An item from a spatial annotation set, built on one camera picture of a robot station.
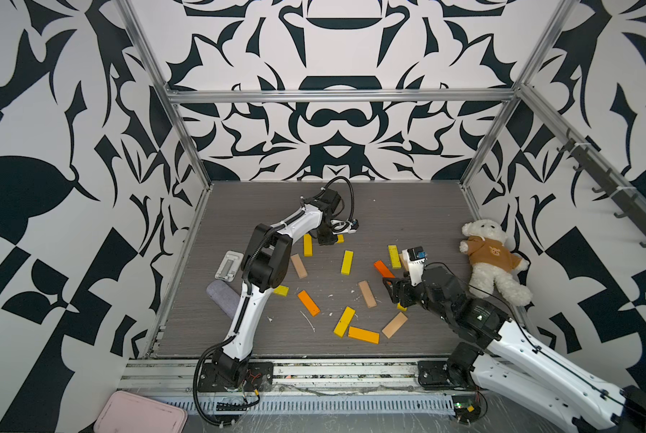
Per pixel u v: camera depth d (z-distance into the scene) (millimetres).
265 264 596
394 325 826
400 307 672
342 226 896
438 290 552
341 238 1014
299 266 944
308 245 989
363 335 812
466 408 711
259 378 739
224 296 850
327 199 850
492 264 891
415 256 654
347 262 964
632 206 547
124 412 669
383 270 941
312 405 713
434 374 742
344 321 830
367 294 888
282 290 892
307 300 873
